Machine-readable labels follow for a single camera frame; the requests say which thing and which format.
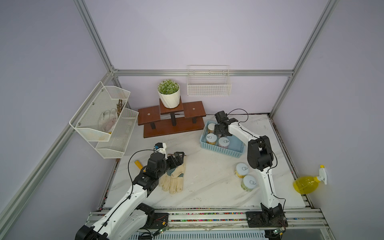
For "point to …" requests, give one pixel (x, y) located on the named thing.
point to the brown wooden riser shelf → (159, 120)
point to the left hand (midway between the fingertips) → (178, 157)
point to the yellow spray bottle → (306, 185)
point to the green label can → (248, 183)
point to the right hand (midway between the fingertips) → (223, 132)
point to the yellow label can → (241, 170)
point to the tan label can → (211, 138)
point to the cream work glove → (173, 180)
